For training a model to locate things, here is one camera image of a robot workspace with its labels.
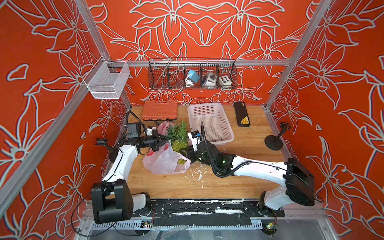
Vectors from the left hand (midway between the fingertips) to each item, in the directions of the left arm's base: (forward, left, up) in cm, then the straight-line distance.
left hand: (170, 137), depth 78 cm
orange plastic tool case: (+32, +17, -14) cm, 39 cm away
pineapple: (-2, -5, +5) cm, 7 cm away
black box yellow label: (+36, -48, -18) cm, 63 cm away
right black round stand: (+12, -65, -18) cm, 69 cm away
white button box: (+40, -30, +10) cm, 51 cm away
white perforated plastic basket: (+31, -24, -19) cm, 43 cm away
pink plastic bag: (-10, +2, -6) cm, 12 cm away
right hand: (-7, -5, 0) cm, 9 cm away
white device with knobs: (+37, -21, +13) cm, 44 cm away
